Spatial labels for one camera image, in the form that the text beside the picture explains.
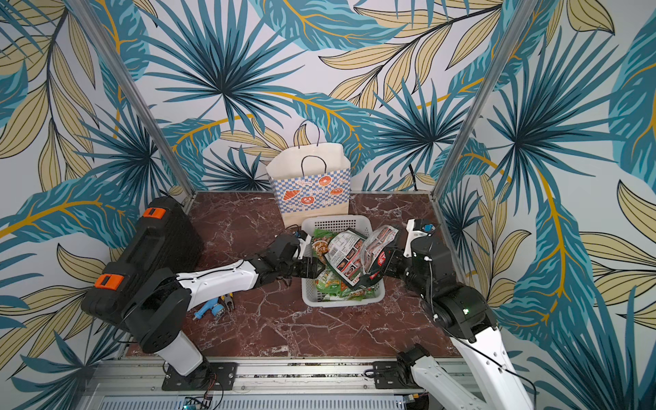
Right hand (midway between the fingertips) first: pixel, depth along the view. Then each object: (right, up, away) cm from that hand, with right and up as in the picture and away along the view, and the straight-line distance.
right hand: (387, 248), depth 65 cm
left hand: (-18, -10, +21) cm, 30 cm away
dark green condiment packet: (-9, -6, +27) cm, 29 cm away
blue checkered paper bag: (-21, +21, +24) cm, 38 cm away
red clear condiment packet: (-1, 0, +11) cm, 11 cm away
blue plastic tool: (-51, -21, +16) cm, 57 cm away
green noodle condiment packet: (-15, -16, +23) cm, 31 cm away
